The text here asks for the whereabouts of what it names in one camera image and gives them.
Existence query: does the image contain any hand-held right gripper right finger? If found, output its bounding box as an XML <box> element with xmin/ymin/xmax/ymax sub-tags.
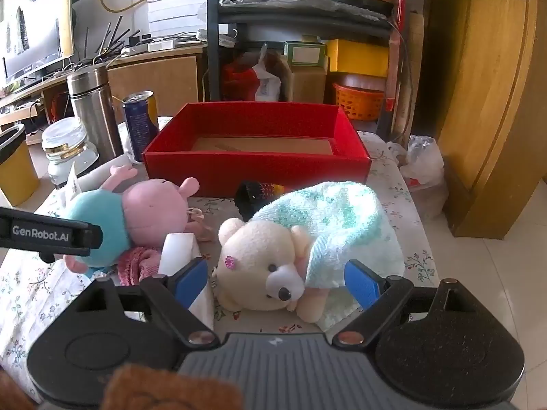
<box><xmin>332</xmin><ymin>259</ymin><xmax>483</xmax><ymax>347</ymax></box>

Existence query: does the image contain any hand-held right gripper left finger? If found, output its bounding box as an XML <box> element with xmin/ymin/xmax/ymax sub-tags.
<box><xmin>75</xmin><ymin>258</ymin><xmax>218</xmax><ymax>346</ymax></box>

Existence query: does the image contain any white foam block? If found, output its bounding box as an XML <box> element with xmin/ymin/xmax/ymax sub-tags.
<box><xmin>158</xmin><ymin>231</ymin><xmax>214</xmax><ymax>329</ymax></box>

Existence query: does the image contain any pink knitted cloth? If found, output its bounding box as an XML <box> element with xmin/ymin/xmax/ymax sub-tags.
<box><xmin>115</xmin><ymin>245</ymin><xmax>164</xmax><ymax>287</ymax></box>

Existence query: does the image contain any cream teddy bear plush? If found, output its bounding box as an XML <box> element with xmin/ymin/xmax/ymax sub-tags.
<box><xmin>216</xmin><ymin>218</ymin><xmax>338</xmax><ymax>323</ymax></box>

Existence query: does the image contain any white and green towel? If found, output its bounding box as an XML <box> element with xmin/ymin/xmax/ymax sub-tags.
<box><xmin>245</xmin><ymin>180</ymin><xmax>404</xmax><ymax>329</ymax></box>

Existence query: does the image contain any pink pig plush toy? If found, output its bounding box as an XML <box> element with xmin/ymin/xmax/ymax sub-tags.
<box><xmin>60</xmin><ymin>164</ymin><xmax>214</xmax><ymax>282</ymax></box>

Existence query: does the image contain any red cardboard box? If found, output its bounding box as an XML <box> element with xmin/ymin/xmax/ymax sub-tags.
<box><xmin>142</xmin><ymin>102</ymin><xmax>372</xmax><ymax>199</ymax></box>

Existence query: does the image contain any yellow bin with black rim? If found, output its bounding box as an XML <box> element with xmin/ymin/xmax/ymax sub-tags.
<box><xmin>0</xmin><ymin>124</ymin><xmax>41</xmax><ymax>206</ymax></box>

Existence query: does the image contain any glass jar with white lid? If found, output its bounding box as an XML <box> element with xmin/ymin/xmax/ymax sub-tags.
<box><xmin>41</xmin><ymin>117</ymin><xmax>100</xmax><ymax>191</ymax></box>

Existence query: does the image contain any floral tablecloth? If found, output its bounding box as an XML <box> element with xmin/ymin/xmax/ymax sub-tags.
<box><xmin>0</xmin><ymin>115</ymin><xmax>437</xmax><ymax>389</ymax></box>

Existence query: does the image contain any brown fuzzy cloth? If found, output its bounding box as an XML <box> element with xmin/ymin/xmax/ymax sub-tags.
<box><xmin>100</xmin><ymin>363</ymin><xmax>244</xmax><ymax>410</ymax></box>

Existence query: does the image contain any red plastic bag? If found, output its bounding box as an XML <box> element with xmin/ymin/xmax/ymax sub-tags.
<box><xmin>48</xmin><ymin>93</ymin><xmax>73</xmax><ymax>126</ymax></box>
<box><xmin>222</xmin><ymin>53</ymin><xmax>262</xmax><ymax>102</ymax></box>

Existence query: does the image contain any stainless steel thermos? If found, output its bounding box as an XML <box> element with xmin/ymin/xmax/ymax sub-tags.
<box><xmin>67</xmin><ymin>63</ymin><xmax>124</xmax><ymax>161</ymax></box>

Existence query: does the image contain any clear plastic bag with food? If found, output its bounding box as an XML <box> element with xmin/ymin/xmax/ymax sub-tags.
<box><xmin>397</xmin><ymin>134</ymin><xmax>447</xmax><ymax>223</ymax></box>

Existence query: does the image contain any blue drink can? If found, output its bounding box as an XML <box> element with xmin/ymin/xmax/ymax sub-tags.
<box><xmin>122</xmin><ymin>91</ymin><xmax>160</xmax><ymax>163</ymax></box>

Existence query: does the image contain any orange plastic basket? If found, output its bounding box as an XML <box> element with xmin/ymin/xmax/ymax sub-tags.
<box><xmin>333</xmin><ymin>82</ymin><xmax>385</xmax><ymax>122</ymax></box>

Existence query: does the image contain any black router with antennas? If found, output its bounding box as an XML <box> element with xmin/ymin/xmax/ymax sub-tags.
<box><xmin>79</xmin><ymin>15</ymin><xmax>142</xmax><ymax>68</ymax></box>

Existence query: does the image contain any wooden television stand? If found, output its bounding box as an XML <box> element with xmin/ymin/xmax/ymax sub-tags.
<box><xmin>0</xmin><ymin>45</ymin><xmax>206</xmax><ymax>137</ymax></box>

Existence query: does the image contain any flat screen television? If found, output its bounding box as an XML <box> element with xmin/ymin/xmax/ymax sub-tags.
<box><xmin>0</xmin><ymin>0</ymin><xmax>75</xmax><ymax>88</ymax></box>

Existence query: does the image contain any brown cardboard box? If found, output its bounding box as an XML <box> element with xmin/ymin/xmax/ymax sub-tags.
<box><xmin>291</xmin><ymin>57</ymin><xmax>330</xmax><ymax>104</ymax></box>

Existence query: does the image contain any white plastic bag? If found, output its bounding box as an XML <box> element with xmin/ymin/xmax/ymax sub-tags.
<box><xmin>252</xmin><ymin>43</ymin><xmax>283</xmax><ymax>102</ymax></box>

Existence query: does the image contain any white power strip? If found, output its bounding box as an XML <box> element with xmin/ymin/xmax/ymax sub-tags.
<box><xmin>122</xmin><ymin>39</ymin><xmax>180</xmax><ymax>56</ymax></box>

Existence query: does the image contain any wooden cabinet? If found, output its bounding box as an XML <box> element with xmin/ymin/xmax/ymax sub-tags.
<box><xmin>421</xmin><ymin>0</ymin><xmax>547</xmax><ymax>237</ymax></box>

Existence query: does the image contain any yellow box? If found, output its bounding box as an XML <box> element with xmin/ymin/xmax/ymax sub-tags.
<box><xmin>327</xmin><ymin>39</ymin><xmax>390</xmax><ymax>78</ymax></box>

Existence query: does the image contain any black metal shelf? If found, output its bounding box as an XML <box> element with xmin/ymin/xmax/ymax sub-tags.
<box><xmin>206</xmin><ymin>0</ymin><xmax>412</xmax><ymax>137</ymax></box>

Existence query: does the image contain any beige cardboard sheet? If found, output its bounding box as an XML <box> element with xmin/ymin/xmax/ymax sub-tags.
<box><xmin>406</xmin><ymin>9</ymin><xmax>429</xmax><ymax>137</ymax></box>

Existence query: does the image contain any green box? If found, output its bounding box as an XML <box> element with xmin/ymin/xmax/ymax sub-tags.
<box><xmin>284</xmin><ymin>41</ymin><xmax>328</xmax><ymax>67</ymax></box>

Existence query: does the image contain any dark frying pan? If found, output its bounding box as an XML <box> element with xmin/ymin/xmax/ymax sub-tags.
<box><xmin>314</xmin><ymin>0</ymin><xmax>394</xmax><ymax>14</ymax></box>

